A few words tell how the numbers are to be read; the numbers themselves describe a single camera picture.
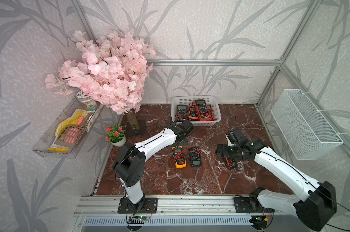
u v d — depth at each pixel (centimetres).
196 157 87
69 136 60
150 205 73
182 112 105
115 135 87
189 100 105
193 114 104
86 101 70
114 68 53
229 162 85
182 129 64
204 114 99
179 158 87
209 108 111
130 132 102
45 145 57
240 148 57
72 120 67
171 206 75
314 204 37
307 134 60
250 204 66
